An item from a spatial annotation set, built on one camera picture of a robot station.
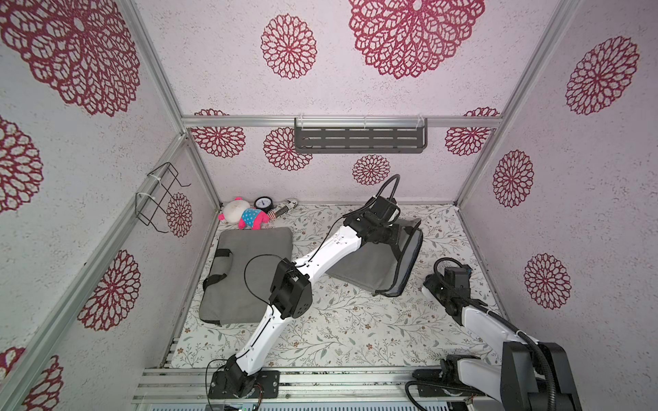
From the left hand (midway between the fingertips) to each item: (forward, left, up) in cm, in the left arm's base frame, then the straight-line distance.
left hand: (397, 235), depth 87 cm
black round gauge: (+29, +53, -15) cm, 63 cm away
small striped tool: (+26, +45, -15) cm, 54 cm away
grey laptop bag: (-6, +3, -12) cm, 14 cm away
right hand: (-9, -13, -12) cm, 20 cm away
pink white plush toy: (+21, +62, -11) cm, 67 cm away
